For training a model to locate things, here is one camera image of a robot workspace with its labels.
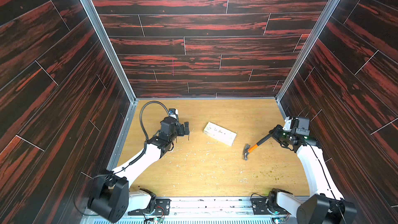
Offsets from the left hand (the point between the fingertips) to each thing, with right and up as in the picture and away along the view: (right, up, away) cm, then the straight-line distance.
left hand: (182, 122), depth 86 cm
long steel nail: (+3, -10, +13) cm, 17 cm away
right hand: (+51, -5, -4) cm, 51 cm away
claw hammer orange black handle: (+39, -16, +4) cm, 42 cm away
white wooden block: (+25, -8, +10) cm, 28 cm away
